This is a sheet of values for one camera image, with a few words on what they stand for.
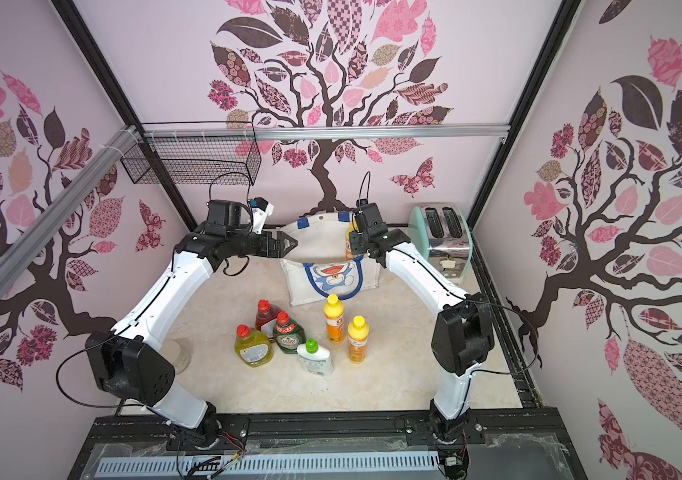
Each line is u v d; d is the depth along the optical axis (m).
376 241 0.62
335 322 0.78
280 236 0.71
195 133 0.90
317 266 0.92
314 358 0.73
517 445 0.72
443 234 0.93
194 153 0.95
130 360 0.42
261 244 0.70
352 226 0.95
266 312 0.78
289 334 0.79
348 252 0.79
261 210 0.71
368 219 0.66
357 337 0.71
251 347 0.76
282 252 0.71
